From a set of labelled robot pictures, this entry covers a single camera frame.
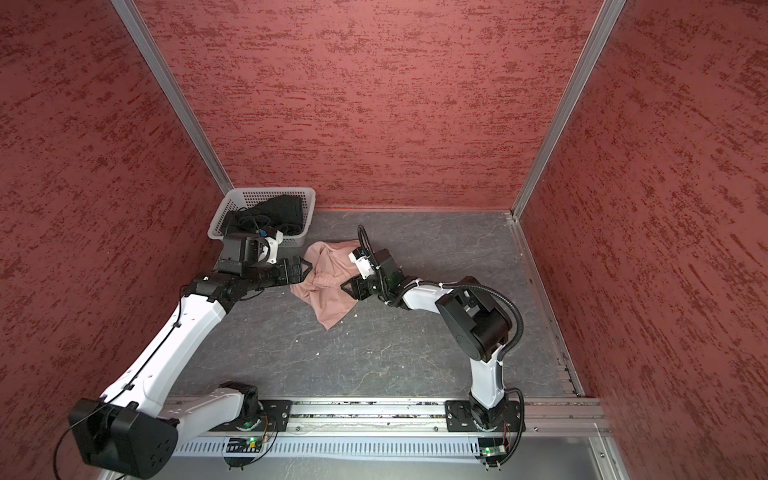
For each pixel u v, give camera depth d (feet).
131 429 1.20
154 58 2.56
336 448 2.54
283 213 3.56
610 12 2.33
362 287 2.66
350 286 2.87
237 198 3.80
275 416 2.43
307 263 2.46
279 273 2.24
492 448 2.33
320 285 3.03
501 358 1.74
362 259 2.73
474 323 1.65
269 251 2.10
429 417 2.49
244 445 2.34
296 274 2.27
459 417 2.42
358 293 2.66
